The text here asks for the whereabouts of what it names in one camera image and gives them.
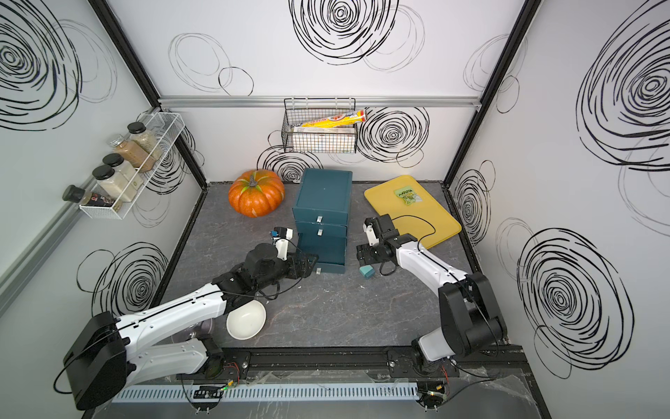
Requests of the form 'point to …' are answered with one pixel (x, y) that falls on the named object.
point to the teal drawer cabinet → (322, 213)
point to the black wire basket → (335, 139)
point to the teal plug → (367, 271)
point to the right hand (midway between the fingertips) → (368, 253)
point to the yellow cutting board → (413, 210)
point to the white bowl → (247, 321)
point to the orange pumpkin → (256, 193)
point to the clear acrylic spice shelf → (173, 124)
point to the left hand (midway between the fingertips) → (309, 256)
